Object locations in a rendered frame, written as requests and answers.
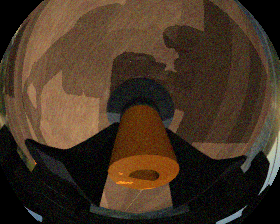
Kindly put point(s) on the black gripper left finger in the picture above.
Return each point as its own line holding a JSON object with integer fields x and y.
{"x": 85, "y": 166}

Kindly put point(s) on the orange cone-shaped knob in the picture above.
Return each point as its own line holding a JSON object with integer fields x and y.
{"x": 142, "y": 156}

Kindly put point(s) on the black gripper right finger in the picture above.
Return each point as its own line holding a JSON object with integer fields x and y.
{"x": 198, "y": 172}

